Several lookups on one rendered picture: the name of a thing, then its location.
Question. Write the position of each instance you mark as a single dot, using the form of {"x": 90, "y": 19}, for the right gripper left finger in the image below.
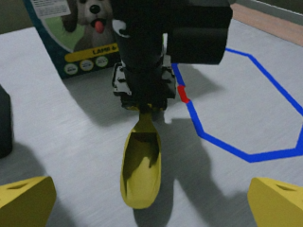
{"x": 27, "y": 203}

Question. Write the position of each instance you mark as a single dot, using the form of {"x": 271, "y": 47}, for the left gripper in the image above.
{"x": 153, "y": 85}

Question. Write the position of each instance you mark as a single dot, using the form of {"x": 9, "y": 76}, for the yellow scoop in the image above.
{"x": 140, "y": 175}

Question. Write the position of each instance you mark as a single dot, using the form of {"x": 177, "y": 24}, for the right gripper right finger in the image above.
{"x": 275, "y": 203}

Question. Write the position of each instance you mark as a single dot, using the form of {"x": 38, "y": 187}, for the blue tape strip with red notch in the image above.
{"x": 252, "y": 158}

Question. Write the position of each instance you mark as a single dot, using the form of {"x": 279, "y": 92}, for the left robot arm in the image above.
{"x": 197, "y": 31}

